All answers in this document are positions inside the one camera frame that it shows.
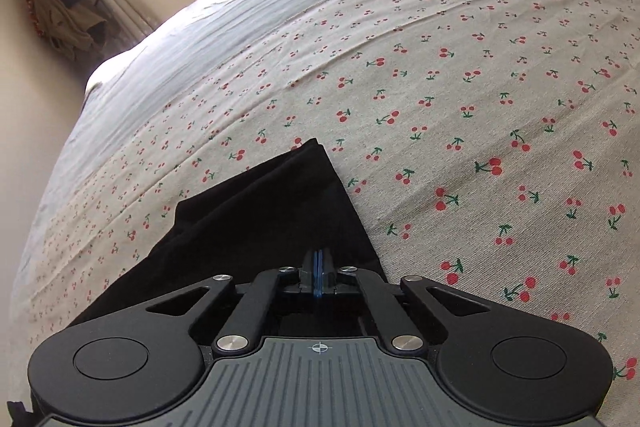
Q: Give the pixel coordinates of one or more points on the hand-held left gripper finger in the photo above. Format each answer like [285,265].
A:
[321,268]
[312,268]

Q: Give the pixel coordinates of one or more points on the black pants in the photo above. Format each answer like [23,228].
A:
[260,227]

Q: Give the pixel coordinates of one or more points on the cherry print bed sheet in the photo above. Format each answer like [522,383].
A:
[450,82]

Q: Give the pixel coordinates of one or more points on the hanging clothes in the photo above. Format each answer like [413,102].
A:
[60,17]

